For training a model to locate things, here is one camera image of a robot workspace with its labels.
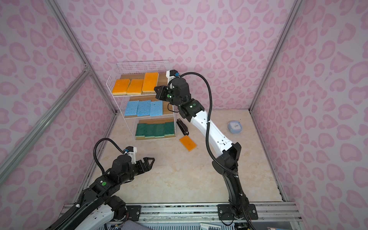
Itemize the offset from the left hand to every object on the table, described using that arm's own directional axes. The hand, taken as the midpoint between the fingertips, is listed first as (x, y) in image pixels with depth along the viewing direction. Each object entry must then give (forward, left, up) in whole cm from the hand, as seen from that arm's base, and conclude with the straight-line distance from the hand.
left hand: (150, 159), depth 77 cm
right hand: (+23, -5, +30) cm, 38 cm away
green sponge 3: (+28, 0, -12) cm, 30 cm away
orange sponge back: (+17, -21, -13) cm, 30 cm away
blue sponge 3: (+28, -2, +11) cm, 30 cm away
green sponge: (+29, +14, -12) cm, 34 cm away
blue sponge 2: (+28, +6, +11) cm, 31 cm away
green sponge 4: (+29, -7, -11) cm, 32 cm away
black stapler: (+30, -17, -11) cm, 36 cm away
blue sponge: (+29, +13, +11) cm, 33 cm away
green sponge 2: (+28, +7, -12) cm, 31 cm away
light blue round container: (+30, -55, -13) cm, 64 cm away
